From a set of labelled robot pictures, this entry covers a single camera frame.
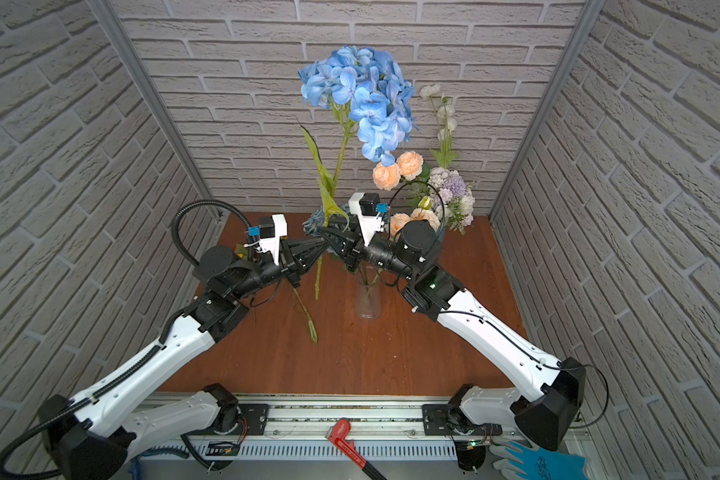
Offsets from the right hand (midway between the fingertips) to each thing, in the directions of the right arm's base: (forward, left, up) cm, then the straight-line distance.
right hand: (323, 224), depth 55 cm
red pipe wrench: (-29, +1, -44) cm, 53 cm away
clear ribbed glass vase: (+4, -9, -30) cm, 31 cm away
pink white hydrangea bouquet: (+18, -32, -12) cm, 39 cm away
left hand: (-2, -1, -3) cm, 4 cm away
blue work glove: (-36, -37, -44) cm, 68 cm away
